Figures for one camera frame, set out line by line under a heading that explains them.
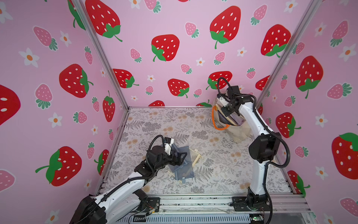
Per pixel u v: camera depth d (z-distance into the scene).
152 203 0.75
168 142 0.71
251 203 0.66
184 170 0.86
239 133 0.92
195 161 0.90
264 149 0.54
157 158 0.61
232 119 0.90
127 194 0.50
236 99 0.66
